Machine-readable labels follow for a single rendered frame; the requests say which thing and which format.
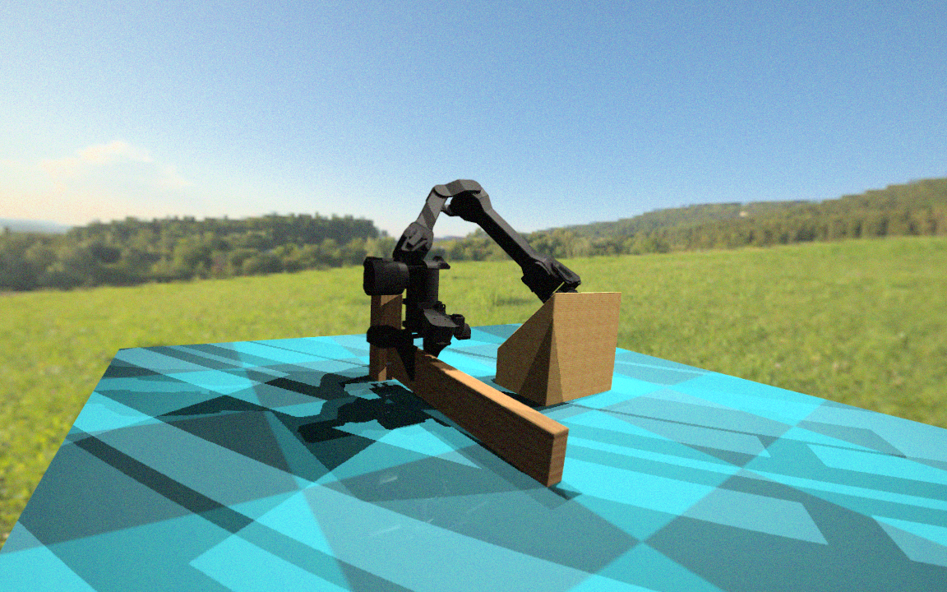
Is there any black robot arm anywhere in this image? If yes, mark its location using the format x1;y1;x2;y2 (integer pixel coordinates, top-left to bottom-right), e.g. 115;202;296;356
363;178;581;343

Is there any dark brown wooden post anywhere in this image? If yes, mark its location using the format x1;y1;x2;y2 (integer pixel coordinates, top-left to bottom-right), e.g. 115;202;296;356
369;294;403;382

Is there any brown wooden rail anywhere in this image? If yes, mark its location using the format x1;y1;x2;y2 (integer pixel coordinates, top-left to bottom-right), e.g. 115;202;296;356
391;348;570;488

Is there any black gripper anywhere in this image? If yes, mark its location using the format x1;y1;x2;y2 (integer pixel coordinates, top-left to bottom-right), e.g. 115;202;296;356
366;294;471;381

